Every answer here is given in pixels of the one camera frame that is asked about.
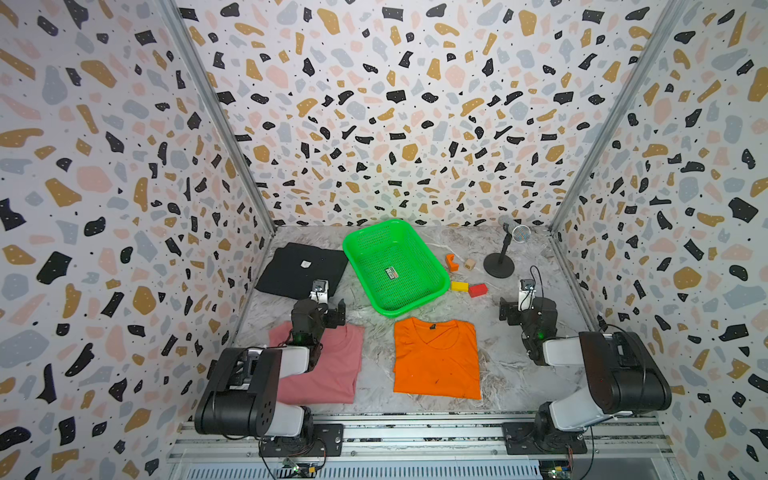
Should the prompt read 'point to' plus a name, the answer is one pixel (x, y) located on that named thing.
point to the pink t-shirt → (333, 379)
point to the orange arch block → (453, 267)
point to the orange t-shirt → (436, 358)
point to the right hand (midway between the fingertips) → (521, 296)
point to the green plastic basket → (395, 267)
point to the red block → (478, 290)
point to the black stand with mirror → (501, 265)
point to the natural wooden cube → (470, 264)
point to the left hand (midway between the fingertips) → (329, 298)
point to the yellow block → (459, 286)
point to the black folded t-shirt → (293, 270)
